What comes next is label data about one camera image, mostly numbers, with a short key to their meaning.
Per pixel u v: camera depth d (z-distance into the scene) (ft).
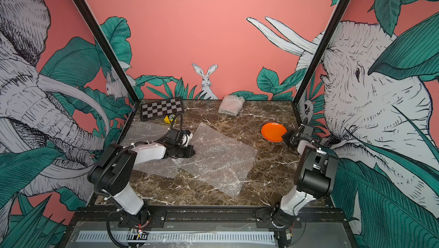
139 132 3.41
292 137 2.76
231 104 3.77
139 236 2.40
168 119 3.52
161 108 3.68
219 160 3.05
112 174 1.53
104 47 2.97
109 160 1.61
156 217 2.41
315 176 1.58
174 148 2.39
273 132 3.30
